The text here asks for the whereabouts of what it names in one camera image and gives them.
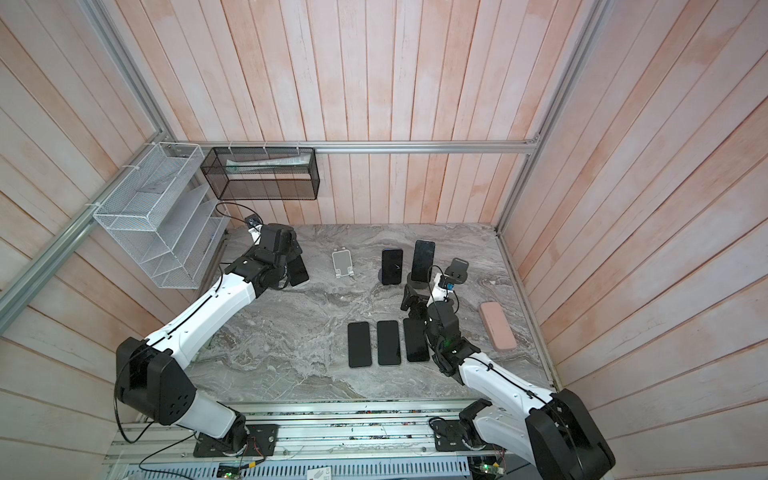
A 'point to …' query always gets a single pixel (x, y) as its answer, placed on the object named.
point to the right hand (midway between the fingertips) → (419, 287)
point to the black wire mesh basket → (262, 173)
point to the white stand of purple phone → (342, 262)
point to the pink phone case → (502, 334)
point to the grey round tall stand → (416, 284)
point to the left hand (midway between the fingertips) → (278, 249)
